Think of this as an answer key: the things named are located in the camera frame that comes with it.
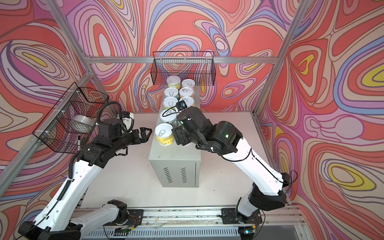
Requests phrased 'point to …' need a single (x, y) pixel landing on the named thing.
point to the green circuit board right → (248, 231)
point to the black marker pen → (79, 140)
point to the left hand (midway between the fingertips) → (146, 130)
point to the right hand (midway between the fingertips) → (185, 131)
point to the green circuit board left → (122, 231)
